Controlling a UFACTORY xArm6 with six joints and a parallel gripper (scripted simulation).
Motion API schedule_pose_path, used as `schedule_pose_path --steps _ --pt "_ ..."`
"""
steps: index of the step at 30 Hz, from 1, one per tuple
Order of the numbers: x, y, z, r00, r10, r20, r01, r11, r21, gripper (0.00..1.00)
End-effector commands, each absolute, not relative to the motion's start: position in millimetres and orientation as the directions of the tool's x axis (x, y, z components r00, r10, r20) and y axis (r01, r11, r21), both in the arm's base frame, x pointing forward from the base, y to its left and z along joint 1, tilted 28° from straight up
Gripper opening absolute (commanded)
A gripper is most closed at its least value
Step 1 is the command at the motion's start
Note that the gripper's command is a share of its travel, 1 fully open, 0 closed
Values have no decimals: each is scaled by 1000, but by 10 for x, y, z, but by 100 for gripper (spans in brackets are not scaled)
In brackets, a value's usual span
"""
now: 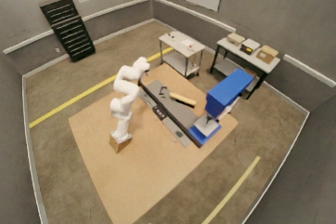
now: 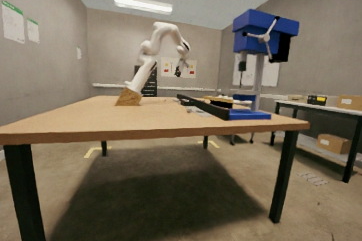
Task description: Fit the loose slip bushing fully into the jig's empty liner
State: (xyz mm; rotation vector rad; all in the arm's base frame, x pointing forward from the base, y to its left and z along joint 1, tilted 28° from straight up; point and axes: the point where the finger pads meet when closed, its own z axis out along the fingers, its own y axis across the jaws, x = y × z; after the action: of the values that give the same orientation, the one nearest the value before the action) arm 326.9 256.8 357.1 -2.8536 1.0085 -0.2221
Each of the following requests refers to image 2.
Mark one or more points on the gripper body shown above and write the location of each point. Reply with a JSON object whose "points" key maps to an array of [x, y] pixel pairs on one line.
{"points": [[181, 65]]}

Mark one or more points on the blue drill press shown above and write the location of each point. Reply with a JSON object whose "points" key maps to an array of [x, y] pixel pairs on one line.
{"points": [[259, 23]]}

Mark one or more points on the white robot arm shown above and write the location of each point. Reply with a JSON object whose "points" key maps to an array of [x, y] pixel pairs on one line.
{"points": [[152, 47]]}

